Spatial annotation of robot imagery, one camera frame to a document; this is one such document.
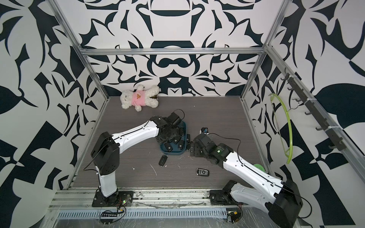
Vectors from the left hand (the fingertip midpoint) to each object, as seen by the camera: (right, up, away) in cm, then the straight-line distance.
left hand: (171, 134), depth 88 cm
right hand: (+15, -6, -8) cm, 18 cm away
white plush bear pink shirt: (-21, +25, +23) cm, 40 cm away
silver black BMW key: (+18, -21, -6) cm, 28 cm away
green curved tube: (+55, -3, -24) cm, 60 cm away
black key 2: (-5, -15, -1) cm, 16 cm away
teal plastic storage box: (+3, -9, +4) cm, 10 cm away
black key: (+10, -7, 0) cm, 12 cm away
